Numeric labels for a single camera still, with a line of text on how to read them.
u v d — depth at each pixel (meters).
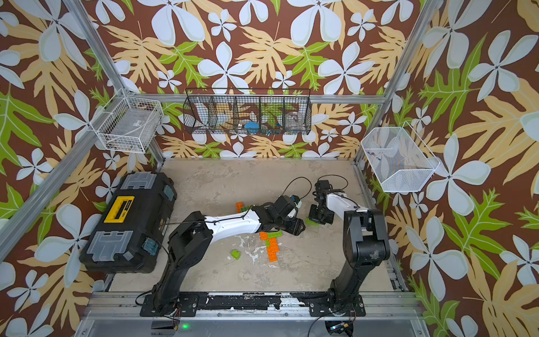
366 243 0.49
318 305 0.74
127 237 0.72
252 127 0.94
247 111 0.98
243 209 0.96
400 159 0.84
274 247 0.86
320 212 0.82
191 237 0.56
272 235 0.90
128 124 0.87
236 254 0.84
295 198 0.82
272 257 0.86
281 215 0.71
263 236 0.90
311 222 0.93
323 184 0.80
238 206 0.99
